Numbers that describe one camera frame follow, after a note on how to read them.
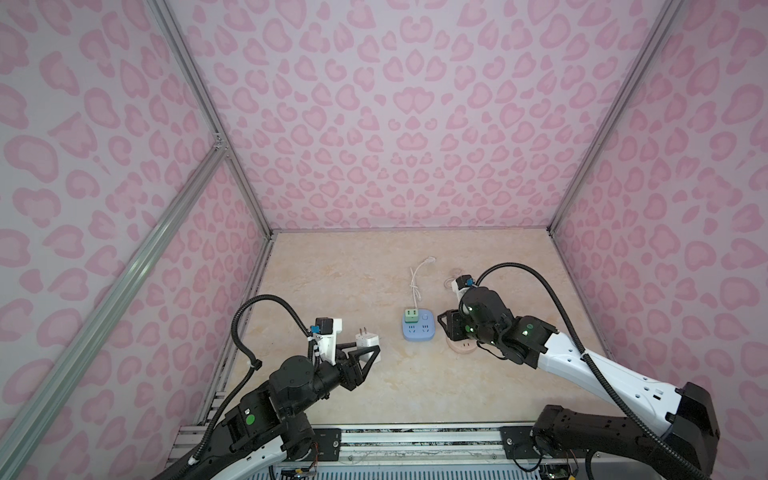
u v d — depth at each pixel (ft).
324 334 1.92
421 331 2.96
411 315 2.90
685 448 1.21
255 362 1.86
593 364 1.52
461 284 2.24
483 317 1.89
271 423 1.65
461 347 2.89
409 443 2.46
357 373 1.91
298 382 1.58
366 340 2.11
